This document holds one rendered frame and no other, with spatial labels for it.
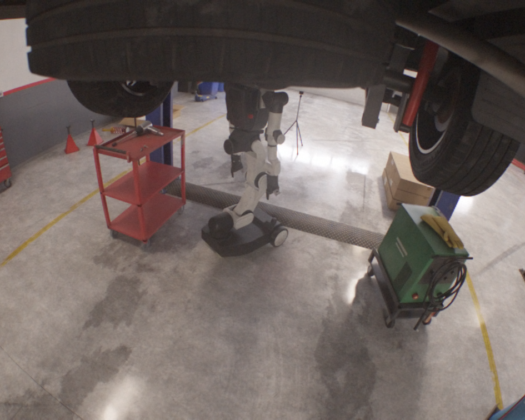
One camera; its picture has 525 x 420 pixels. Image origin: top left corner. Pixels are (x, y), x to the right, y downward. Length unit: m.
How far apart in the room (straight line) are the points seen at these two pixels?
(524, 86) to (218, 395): 1.84
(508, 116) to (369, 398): 1.69
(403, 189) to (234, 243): 2.29
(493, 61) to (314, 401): 1.77
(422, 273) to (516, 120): 1.31
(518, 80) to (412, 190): 3.21
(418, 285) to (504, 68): 1.64
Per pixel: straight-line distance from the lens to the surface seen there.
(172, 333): 1.99
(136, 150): 2.27
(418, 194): 3.80
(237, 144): 2.03
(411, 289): 2.06
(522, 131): 0.94
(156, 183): 2.51
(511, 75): 0.66
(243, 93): 1.88
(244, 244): 2.34
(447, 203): 2.85
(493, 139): 1.02
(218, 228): 2.27
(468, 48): 0.69
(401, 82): 1.24
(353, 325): 2.21
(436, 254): 1.90
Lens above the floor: 1.68
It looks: 33 degrees down
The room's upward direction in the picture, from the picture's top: 8 degrees clockwise
